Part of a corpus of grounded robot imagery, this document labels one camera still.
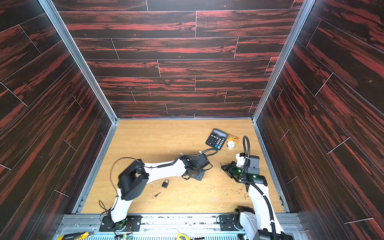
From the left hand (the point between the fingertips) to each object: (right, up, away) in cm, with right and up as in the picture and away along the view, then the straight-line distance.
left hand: (201, 174), depth 89 cm
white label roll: (+21, +17, +13) cm, 30 cm away
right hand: (+13, +6, -6) cm, 16 cm away
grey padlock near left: (-21, -5, -2) cm, 22 cm away
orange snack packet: (+24, +22, +17) cm, 36 cm away
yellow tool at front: (-11, -24, -20) cm, 33 cm away
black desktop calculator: (+12, +21, +16) cm, 29 cm away
